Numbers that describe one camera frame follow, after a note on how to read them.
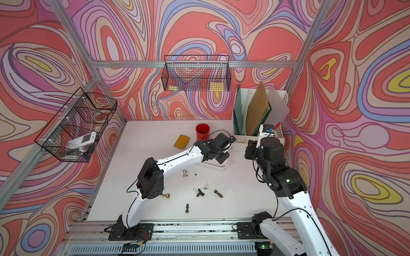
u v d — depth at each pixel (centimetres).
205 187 86
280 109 85
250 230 73
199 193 84
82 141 68
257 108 84
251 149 57
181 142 108
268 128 54
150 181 52
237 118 94
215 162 79
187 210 80
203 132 101
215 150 67
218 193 84
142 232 72
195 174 92
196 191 86
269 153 45
